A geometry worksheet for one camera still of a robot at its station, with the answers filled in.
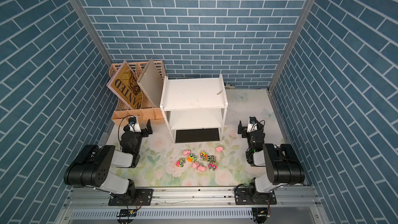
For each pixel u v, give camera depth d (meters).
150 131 0.85
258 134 0.72
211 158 0.84
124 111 0.95
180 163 0.82
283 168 0.45
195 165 0.81
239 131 0.85
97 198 0.77
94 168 0.44
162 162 0.85
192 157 0.85
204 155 0.85
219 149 0.88
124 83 0.93
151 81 0.98
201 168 0.81
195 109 0.67
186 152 0.86
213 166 0.81
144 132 0.81
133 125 0.75
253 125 0.76
